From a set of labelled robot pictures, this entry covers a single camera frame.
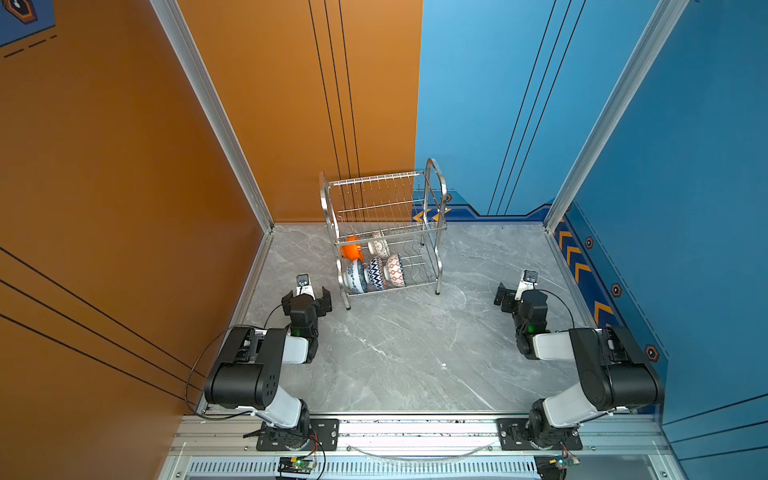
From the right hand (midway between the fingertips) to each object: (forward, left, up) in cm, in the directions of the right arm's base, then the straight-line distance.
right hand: (514, 286), depth 94 cm
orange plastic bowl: (+9, +52, +6) cm, 53 cm away
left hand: (-1, +65, +1) cm, 65 cm away
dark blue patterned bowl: (0, +38, +6) cm, 38 cm away
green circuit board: (-45, +62, -7) cm, 77 cm away
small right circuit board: (-45, -2, -7) cm, 46 cm away
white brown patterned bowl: (+12, +43, +6) cm, 45 cm away
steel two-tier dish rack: (+5, +39, +22) cm, 45 cm away
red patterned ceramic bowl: (0, +44, +7) cm, 45 cm away
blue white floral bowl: (-2, +49, +8) cm, 49 cm away
